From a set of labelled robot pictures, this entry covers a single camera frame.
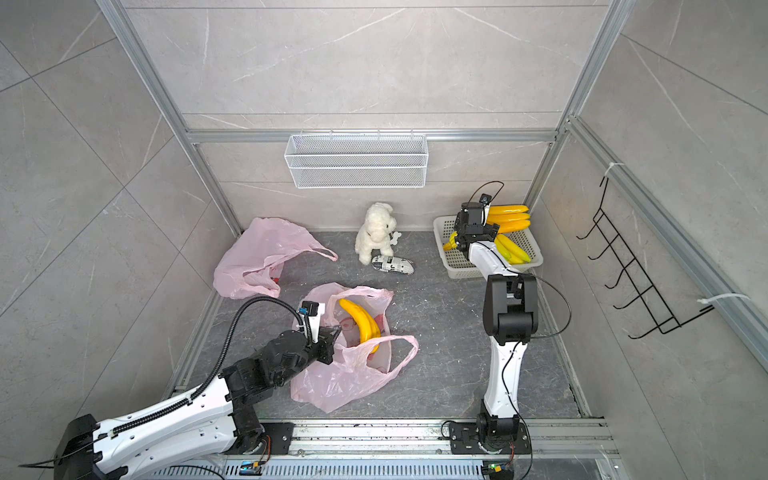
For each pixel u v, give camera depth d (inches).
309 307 25.2
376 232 38.3
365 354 29.9
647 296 25.1
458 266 39.7
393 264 41.2
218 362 21.0
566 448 29.3
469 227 31.4
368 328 32.9
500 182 29.9
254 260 39.9
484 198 33.8
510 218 42.2
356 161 39.6
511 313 22.1
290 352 21.6
